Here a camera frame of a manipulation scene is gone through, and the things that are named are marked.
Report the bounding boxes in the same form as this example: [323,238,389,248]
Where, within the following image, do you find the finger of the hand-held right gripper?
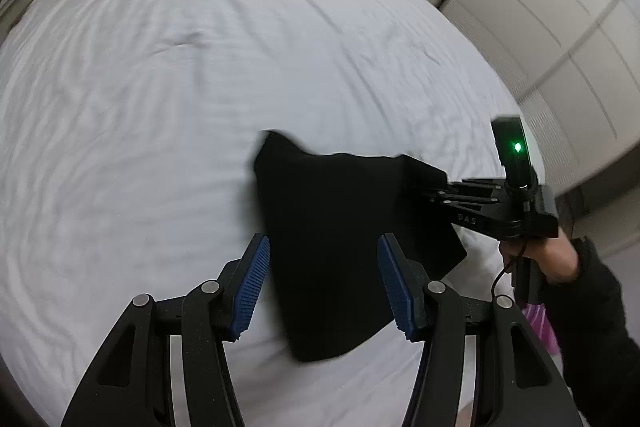
[424,189,506,222]
[447,178,508,198]

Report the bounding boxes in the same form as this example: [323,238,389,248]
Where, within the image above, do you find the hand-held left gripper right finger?
[376,233,585,427]

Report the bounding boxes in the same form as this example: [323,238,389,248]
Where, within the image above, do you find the black cable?
[491,199,531,303]

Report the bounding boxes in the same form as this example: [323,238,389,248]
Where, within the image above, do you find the person's right hand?
[499,227,582,285]

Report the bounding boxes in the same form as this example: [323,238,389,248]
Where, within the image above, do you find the person's right forearm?
[537,237,640,427]

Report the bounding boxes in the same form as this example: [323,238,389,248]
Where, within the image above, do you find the black pants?
[252,129,468,363]

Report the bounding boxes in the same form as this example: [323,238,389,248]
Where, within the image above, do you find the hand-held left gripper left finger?
[60,233,272,427]

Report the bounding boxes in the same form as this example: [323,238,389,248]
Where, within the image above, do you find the pink cloth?
[522,302,563,358]

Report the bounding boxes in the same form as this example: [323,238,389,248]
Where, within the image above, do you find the white bed duvet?
[0,0,546,427]

